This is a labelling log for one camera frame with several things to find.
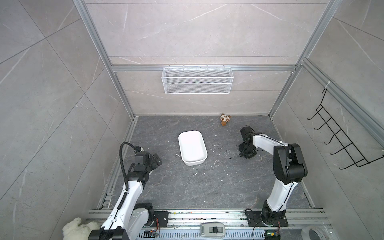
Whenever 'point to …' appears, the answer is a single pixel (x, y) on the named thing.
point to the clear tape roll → (321, 232)
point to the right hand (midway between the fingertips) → (243, 152)
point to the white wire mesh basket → (197, 80)
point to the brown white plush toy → (224, 119)
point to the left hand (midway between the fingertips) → (152, 158)
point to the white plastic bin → (193, 148)
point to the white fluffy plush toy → (73, 230)
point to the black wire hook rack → (348, 151)
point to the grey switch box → (212, 229)
